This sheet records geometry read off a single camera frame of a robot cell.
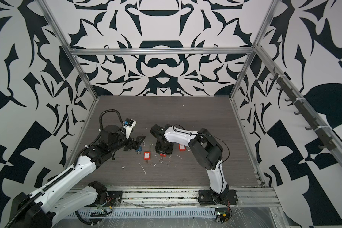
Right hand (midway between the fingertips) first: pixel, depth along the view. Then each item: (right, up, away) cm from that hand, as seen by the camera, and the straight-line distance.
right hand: (160, 153), depth 89 cm
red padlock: (-8, -1, -2) cm, 8 cm away
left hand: (-11, +15, -11) cm, 22 cm away
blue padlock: (-13, +1, +2) cm, 14 cm away
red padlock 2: (+2, -1, -3) cm, 3 cm away
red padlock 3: (+14, +3, +2) cm, 14 cm away
